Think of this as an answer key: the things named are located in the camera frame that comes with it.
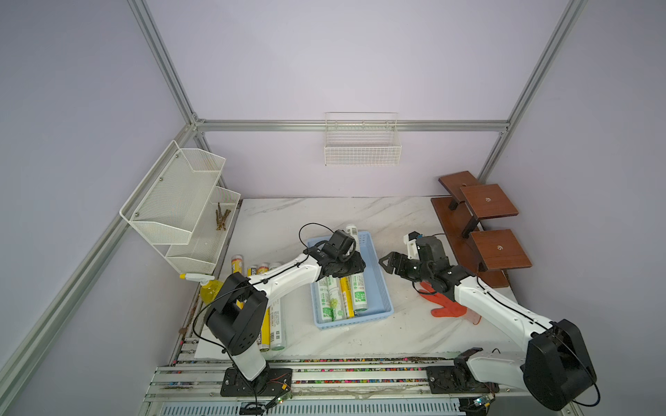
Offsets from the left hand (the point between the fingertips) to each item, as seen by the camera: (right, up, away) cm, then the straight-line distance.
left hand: (359, 267), depth 87 cm
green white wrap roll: (-11, -11, -1) cm, 16 cm away
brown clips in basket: (-52, +17, +9) cm, 55 cm away
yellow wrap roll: (-4, -8, +1) cm, 9 cm away
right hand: (+10, 0, -2) cm, 10 cm away
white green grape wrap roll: (-8, -11, -1) cm, 14 cm away
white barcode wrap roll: (-26, -22, -9) cm, 35 cm away
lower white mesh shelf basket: (-57, +4, +4) cm, 57 cm away
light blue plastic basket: (+7, -12, +3) cm, 14 cm away
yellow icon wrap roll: (-46, -1, +9) cm, 46 cm away
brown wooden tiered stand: (+43, +5, -3) cm, 43 cm away
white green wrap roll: (-1, -3, -6) cm, 7 cm away
